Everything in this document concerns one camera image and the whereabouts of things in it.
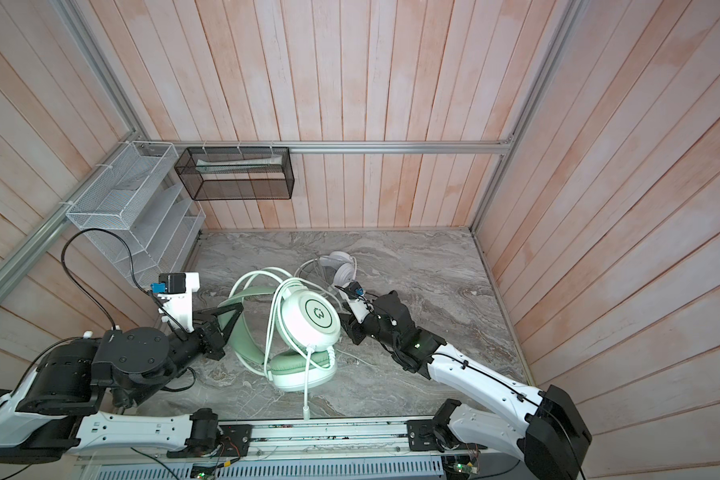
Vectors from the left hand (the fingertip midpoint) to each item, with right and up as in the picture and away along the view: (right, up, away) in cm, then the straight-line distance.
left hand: (243, 317), depth 53 cm
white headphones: (+12, +7, +54) cm, 56 cm away
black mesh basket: (-23, +41, +53) cm, 71 cm away
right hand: (+17, -3, +23) cm, 29 cm away
